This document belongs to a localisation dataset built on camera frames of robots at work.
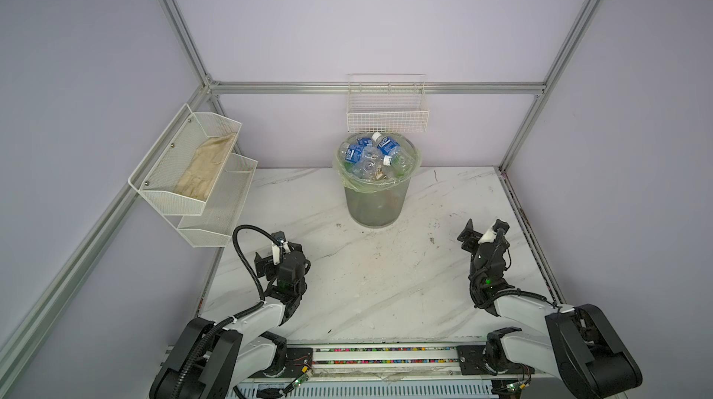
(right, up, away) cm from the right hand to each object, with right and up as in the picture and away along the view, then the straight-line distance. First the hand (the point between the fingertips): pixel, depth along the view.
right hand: (482, 224), depth 85 cm
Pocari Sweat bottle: (-29, +24, -1) cm, 38 cm away
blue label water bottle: (-37, +26, +4) cm, 45 cm away
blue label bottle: (-40, +22, -3) cm, 46 cm away
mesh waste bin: (-33, +3, +10) cm, 34 cm away
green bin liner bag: (-30, +13, -6) cm, 33 cm away
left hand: (-66, -8, 0) cm, 66 cm away
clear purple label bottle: (-35, +18, -10) cm, 41 cm away
